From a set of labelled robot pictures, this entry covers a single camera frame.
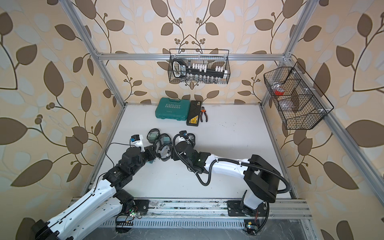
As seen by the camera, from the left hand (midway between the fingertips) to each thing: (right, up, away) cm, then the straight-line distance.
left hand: (154, 144), depth 79 cm
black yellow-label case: (+20, +18, +36) cm, 45 cm away
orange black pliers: (+28, +20, +37) cm, 50 cm away
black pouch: (+4, -6, +5) cm, 9 cm away
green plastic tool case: (+8, +20, +33) cm, 40 cm away
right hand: (+10, -3, +3) cm, 11 cm away
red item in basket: (+68, +28, +2) cm, 74 cm away
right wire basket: (+80, +22, +4) cm, 84 cm away
